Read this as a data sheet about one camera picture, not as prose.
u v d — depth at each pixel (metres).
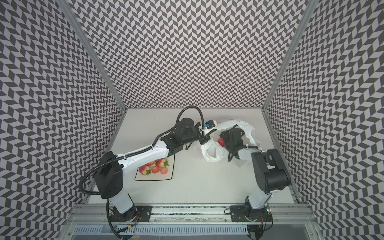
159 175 0.83
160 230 0.69
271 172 0.47
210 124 0.63
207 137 0.67
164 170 0.83
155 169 0.83
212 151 0.76
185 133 0.59
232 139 0.74
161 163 0.85
